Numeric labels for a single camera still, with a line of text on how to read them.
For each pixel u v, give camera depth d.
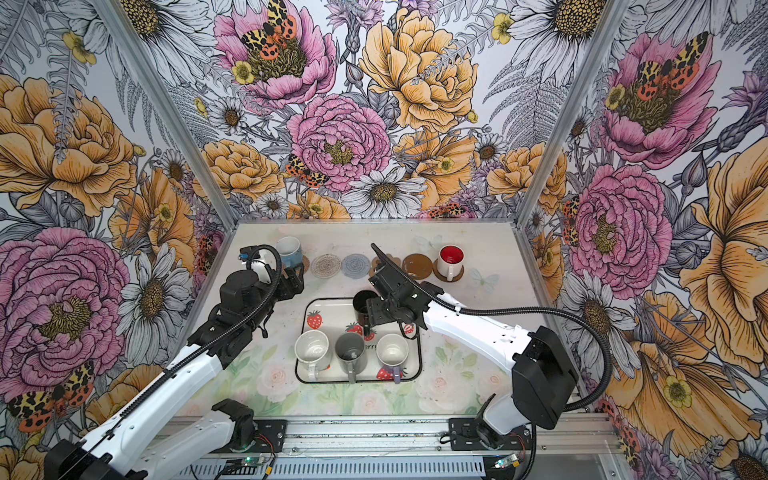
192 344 0.53
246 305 0.58
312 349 0.87
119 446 0.40
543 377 0.42
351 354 0.86
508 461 0.71
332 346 0.79
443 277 1.02
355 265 1.08
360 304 0.90
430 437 0.76
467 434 0.74
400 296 0.61
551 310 0.44
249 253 0.66
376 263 1.09
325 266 1.08
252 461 0.72
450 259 1.04
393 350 0.86
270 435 0.73
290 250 1.01
